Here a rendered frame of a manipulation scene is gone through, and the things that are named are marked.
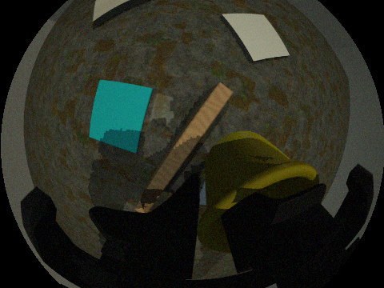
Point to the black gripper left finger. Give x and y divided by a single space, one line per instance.
171 226

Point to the beige flat rectangular block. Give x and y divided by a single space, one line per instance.
105 9

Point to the beige flat square pad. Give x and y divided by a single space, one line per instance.
256 35

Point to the tan flat bar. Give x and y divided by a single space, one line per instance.
194 129

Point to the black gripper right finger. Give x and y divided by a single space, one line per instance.
250 223

